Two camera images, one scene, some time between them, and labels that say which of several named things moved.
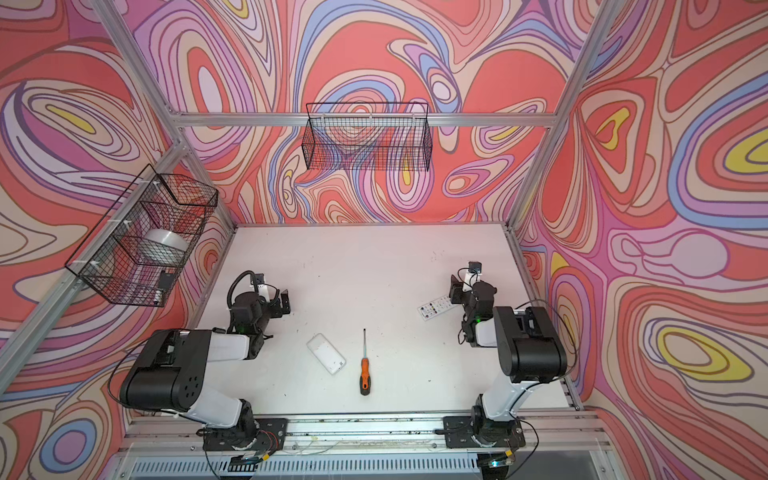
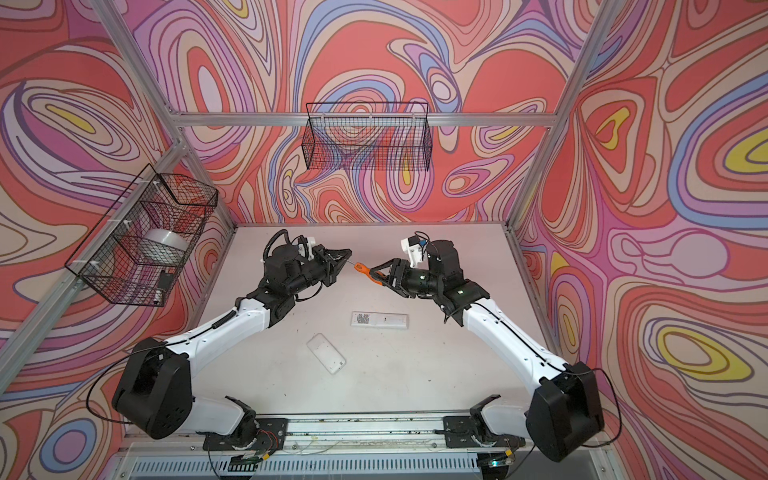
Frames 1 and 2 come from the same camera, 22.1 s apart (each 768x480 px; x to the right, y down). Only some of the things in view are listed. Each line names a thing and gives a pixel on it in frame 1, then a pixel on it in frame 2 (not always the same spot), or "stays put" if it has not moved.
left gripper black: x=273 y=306 to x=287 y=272
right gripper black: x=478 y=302 to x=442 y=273
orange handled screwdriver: x=365 y=382 to x=365 y=269
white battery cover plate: x=326 y=353 stays put
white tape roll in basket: x=163 y=246 stays put
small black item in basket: x=166 y=280 stays put
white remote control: x=435 y=308 to x=390 y=320
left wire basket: x=141 y=249 stays put
